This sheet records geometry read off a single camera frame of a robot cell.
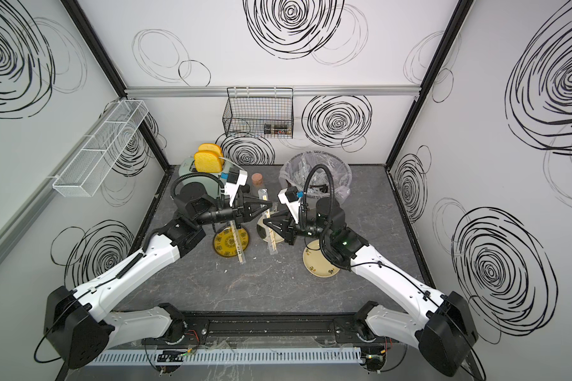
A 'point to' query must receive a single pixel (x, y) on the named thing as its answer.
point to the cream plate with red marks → (316, 263)
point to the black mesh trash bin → (295, 170)
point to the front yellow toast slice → (207, 161)
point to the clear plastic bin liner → (317, 174)
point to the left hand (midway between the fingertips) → (269, 206)
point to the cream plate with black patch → (264, 232)
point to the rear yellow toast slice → (210, 147)
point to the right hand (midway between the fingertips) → (267, 221)
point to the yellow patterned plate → (223, 241)
